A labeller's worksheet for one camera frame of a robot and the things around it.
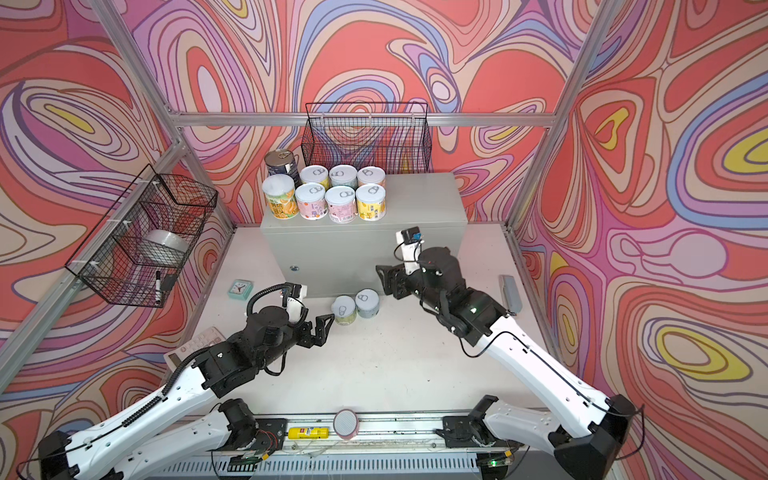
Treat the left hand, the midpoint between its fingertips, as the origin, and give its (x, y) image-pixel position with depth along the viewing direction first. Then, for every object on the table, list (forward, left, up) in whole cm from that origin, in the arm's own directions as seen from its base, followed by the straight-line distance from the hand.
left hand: (324, 313), depth 74 cm
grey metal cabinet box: (+17, +1, 0) cm, 17 cm away
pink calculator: (-5, +44, -16) cm, 47 cm away
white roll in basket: (+10, +38, +13) cm, 41 cm away
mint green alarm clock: (+18, +33, -17) cm, 42 cm away
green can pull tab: (+9, -3, -14) cm, 17 cm away
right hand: (+5, -17, +10) cm, 21 cm away
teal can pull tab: (+11, -10, -13) cm, 20 cm away
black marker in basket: (+3, +40, +5) cm, 40 cm away
